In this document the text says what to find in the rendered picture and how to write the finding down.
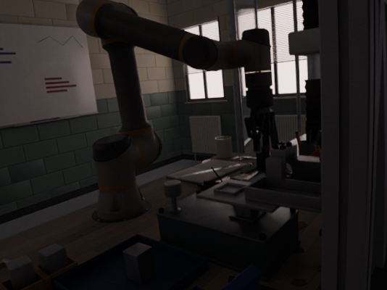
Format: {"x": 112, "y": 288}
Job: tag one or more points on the white wall whiteboard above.
{"x": 45, "y": 75}

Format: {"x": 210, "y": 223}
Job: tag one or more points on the dark test machine column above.
{"x": 311, "y": 90}

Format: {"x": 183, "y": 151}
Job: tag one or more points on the grey lab jack knob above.
{"x": 172, "y": 189}

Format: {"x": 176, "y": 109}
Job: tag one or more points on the dark machine frame upright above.
{"x": 353, "y": 145}

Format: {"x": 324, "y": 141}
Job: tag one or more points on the aluminium specimen block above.
{"x": 137, "y": 263}

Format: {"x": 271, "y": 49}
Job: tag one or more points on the dark lab jack body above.
{"x": 217, "y": 233}

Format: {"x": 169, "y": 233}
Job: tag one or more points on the small light notepad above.
{"x": 244, "y": 176}

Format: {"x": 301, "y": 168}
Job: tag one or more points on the grey vertical pipe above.
{"x": 235, "y": 115}

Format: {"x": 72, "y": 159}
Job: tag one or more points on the window with blinds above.
{"x": 205, "y": 84}
{"x": 285, "y": 75}

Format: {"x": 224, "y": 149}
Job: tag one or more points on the grey lab jack top plate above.
{"x": 223, "y": 198}

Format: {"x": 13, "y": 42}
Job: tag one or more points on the blue tray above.
{"x": 99, "y": 272}

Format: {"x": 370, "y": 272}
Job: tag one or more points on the black pen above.
{"x": 216, "y": 174}

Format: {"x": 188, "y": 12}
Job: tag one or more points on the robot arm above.
{"x": 127, "y": 99}

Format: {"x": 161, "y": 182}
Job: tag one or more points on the round dark base plate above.
{"x": 147, "y": 208}

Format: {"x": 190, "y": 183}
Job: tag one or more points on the grey bench mat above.
{"x": 199, "y": 172}

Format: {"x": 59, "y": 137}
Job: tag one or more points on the grey metal block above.
{"x": 19, "y": 272}
{"x": 52, "y": 258}

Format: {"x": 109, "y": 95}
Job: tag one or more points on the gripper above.
{"x": 258, "y": 96}

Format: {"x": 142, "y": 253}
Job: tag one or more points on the grey support carriage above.
{"x": 284, "y": 190}

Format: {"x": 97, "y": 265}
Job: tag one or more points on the orange block holder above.
{"x": 45, "y": 276}

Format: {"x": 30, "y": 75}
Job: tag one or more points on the white wall radiator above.
{"x": 287, "y": 128}
{"x": 205, "y": 134}

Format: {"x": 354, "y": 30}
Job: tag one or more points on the white beaker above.
{"x": 223, "y": 147}

